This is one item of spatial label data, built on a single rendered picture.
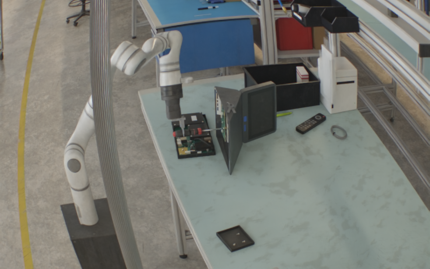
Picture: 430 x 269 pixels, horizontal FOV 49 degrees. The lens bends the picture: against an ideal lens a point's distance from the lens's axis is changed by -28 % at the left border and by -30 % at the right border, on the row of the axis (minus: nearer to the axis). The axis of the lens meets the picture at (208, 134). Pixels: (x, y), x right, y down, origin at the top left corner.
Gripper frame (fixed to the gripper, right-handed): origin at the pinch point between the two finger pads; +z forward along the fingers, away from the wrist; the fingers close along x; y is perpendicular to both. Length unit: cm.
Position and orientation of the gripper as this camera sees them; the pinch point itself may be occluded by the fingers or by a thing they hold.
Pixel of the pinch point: (183, 136)
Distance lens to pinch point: 225.7
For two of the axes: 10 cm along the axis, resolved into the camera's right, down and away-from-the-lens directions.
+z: 1.0, 9.8, 1.5
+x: 1.5, 1.3, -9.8
